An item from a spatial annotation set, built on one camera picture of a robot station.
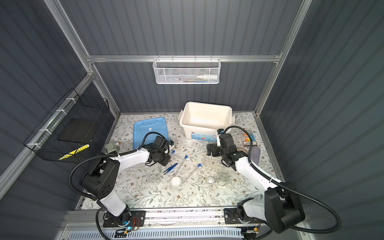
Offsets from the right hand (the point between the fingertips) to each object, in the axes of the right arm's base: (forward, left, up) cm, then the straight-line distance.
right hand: (216, 146), depth 87 cm
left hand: (-2, +30, -10) cm, 32 cm away
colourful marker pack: (+11, -23, -11) cm, 28 cm away
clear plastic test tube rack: (-7, +2, -11) cm, 13 cm away
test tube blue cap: (-6, +21, -11) cm, 25 cm away
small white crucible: (-16, +4, -10) cm, 20 cm away
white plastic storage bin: (+28, +8, -9) cm, 31 cm away
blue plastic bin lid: (+24, +53, -10) cm, 59 cm away
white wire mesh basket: (+68, +20, +10) cm, 72 cm away
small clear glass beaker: (-19, +34, -3) cm, 39 cm away
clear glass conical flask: (-17, -3, -5) cm, 18 cm away
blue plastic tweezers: (-9, +28, -11) cm, 31 cm away
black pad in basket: (-1, +72, +18) cm, 74 cm away
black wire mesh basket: (-12, +75, +26) cm, 80 cm away
